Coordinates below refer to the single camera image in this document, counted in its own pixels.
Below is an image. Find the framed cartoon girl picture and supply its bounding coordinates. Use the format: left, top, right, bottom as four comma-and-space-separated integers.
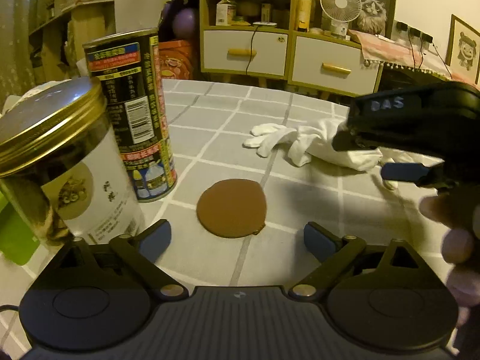
446, 14, 480, 85

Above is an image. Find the brown round coaster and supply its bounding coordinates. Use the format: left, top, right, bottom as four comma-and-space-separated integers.
196, 179, 267, 239

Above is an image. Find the grey checked mat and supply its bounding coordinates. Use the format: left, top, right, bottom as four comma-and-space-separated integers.
0, 79, 462, 349

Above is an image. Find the yellow bottle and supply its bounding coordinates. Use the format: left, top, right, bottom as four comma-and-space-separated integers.
298, 0, 313, 32

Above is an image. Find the green plastic box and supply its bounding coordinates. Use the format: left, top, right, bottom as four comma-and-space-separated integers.
0, 195, 40, 267

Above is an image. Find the patterned curtain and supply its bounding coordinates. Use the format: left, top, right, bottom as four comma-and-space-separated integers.
0, 0, 49, 98

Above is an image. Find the tall wooden shelf cabinet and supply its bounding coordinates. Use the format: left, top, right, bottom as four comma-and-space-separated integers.
199, 0, 295, 87

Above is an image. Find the person's right hand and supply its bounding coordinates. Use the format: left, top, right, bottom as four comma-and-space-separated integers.
418, 196, 480, 308

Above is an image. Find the framed raccoon picture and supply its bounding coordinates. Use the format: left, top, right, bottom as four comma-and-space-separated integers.
350, 0, 397, 36

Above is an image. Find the wooden wall shelving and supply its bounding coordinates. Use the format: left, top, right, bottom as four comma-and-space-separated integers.
28, 0, 115, 83

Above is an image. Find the orange printed bag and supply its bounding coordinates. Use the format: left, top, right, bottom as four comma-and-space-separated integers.
159, 39, 196, 81

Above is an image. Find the wooden white drawer cabinet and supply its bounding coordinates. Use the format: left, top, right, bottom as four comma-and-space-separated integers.
289, 30, 383, 100

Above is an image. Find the small white desk fan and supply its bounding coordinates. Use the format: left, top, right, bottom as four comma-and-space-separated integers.
320, 0, 362, 40

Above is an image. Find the tall black drink can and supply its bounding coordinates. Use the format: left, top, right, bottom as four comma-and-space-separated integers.
82, 27, 178, 204

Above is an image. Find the pink table runner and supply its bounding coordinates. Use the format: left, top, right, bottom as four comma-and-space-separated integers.
349, 30, 456, 79

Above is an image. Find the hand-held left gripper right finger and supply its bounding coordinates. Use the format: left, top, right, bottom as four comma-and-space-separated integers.
287, 222, 426, 302

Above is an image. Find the purple ball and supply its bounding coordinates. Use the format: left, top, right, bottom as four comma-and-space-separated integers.
173, 7, 199, 40

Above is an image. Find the gold lid glass jar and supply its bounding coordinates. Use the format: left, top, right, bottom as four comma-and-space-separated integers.
0, 76, 145, 248

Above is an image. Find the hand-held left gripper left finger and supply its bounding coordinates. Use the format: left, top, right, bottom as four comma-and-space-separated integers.
62, 218, 188, 302

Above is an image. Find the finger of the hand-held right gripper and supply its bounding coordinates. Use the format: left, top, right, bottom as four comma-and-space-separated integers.
332, 125, 380, 153
379, 161, 456, 196

